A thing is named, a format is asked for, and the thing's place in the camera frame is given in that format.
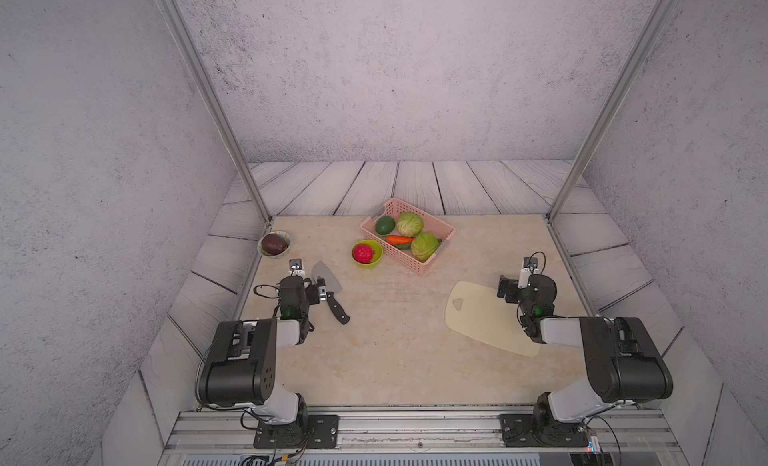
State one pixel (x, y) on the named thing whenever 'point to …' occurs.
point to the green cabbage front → (424, 246)
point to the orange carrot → (398, 239)
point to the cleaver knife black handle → (342, 316)
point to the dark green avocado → (385, 225)
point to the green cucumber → (403, 246)
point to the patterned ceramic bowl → (284, 234)
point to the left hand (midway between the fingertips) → (308, 277)
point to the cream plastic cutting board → (477, 310)
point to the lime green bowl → (376, 258)
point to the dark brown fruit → (274, 243)
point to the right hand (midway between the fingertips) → (521, 275)
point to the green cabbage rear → (409, 224)
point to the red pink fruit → (363, 253)
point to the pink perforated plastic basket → (394, 207)
